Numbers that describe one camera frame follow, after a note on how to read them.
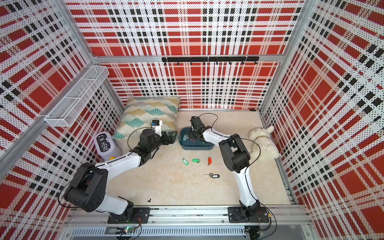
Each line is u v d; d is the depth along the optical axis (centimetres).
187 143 103
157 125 77
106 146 88
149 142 69
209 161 93
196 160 93
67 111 70
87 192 43
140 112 98
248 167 58
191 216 75
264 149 86
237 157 57
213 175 87
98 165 48
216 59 88
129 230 69
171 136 80
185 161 93
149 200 79
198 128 82
